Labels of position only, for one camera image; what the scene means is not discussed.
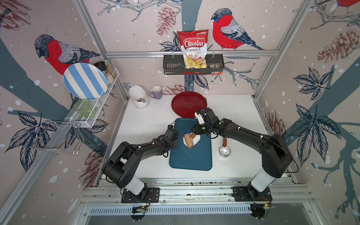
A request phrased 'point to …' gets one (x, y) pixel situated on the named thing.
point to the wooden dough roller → (188, 141)
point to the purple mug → (156, 92)
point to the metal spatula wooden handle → (225, 142)
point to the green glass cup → (83, 107)
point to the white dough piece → (184, 141)
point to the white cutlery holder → (139, 95)
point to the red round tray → (185, 103)
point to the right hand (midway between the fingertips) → (192, 129)
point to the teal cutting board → (198, 158)
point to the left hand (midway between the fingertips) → (175, 139)
